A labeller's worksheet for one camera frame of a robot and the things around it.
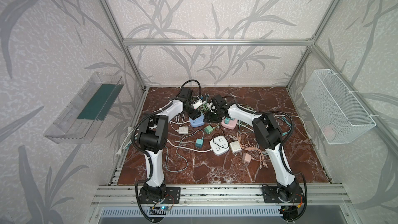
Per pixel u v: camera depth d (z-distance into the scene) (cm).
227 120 94
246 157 85
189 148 89
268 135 58
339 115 63
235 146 87
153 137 53
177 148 89
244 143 91
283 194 64
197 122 97
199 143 89
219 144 87
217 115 87
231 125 96
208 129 95
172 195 73
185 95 81
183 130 94
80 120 64
